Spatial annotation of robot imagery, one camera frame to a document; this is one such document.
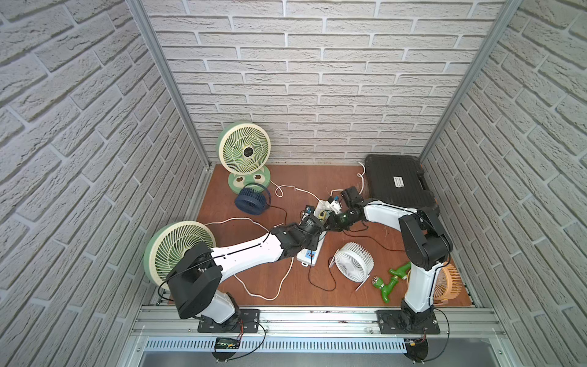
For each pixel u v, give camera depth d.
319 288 0.81
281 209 1.01
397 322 0.73
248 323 0.73
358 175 1.12
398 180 1.04
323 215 0.92
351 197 0.81
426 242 0.51
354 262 0.75
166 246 0.70
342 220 0.83
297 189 0.97
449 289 0.70
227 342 0.72
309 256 0.85
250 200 0.92
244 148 0.92
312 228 0.64
